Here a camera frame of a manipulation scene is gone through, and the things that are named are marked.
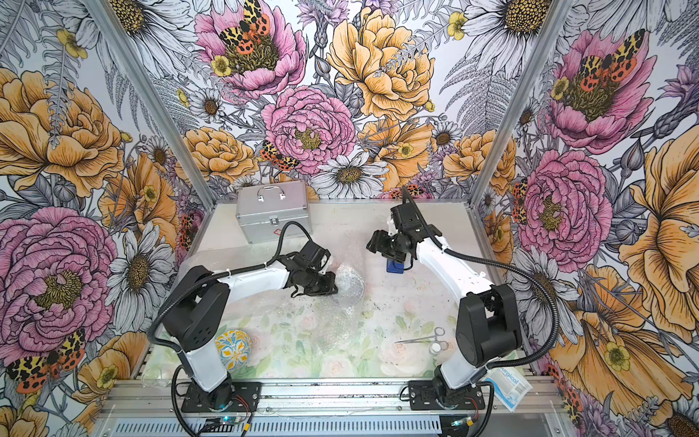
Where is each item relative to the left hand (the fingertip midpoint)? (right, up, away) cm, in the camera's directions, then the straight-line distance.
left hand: (334, 297), depth 90 cm
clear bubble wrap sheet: (-12, -10, -5) cm, 16 cm away
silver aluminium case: (-26, +29, +9) cm, 40 cm away
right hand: (+13, +14, -4) cm, 19 cm away
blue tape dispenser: (+21, +8, +9) cm, 24 cm away
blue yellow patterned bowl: (+5, +4, 0) cm, 6 cm away
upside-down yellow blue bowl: (-29, -13, -8) cm, 33 cm away
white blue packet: (+50, -20, -14) cm, 55 cm away
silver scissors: (+30, -12, -5) cm, 33 cm away
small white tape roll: (+30, -12, -11) cm, 34 cm away
